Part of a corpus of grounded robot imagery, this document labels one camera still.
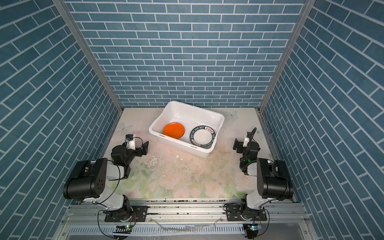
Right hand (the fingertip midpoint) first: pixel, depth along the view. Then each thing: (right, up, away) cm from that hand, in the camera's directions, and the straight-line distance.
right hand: (243, 138), depth 94 cm
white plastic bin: (-36, +6, +16) cm, 40 cm away
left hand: (-65, -1, -1) cm, 65 cm away
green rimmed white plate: (-26, 0, +8) cm, 27 cm away
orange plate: (-46, +4, +12) cm, 48 cm away
